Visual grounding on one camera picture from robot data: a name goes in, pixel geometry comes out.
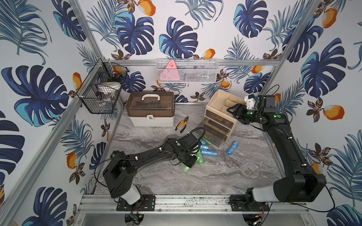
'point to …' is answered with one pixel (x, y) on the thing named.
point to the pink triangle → (170, 73)
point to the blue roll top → (203, 142)
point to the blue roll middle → (204, 147)
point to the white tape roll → (110, 86)
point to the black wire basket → (95, 101)
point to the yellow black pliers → (185, 121)
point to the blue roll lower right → (207, 153)
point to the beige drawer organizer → (218, 120)
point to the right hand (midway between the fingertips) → (230, 111)
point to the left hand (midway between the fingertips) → (193, 161)
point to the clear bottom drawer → (213, 135)
